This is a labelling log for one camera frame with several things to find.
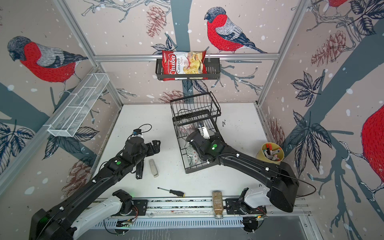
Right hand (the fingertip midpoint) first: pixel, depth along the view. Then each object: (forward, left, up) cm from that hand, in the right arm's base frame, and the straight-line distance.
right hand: (205, 139), depth 79 cm
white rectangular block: (-11, +30, -15) cm, 35 cm away
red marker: (0, -36, -5) cm, 36 cm away
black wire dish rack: (+31, +11, -14) cm, 35 cm away
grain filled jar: (-28, -6, -14) cm, 32 cm away
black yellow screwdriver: (-23, +15, -17) cm, 32 cm away
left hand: (-3, +29, 0) cm, 29 cm away
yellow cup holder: (-2, -37, -10) cm, 39 cm away
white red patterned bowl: (+14, +14, -12) cm, 23 cm away
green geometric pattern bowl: (-6, +7, -8) cm, 13 cm away
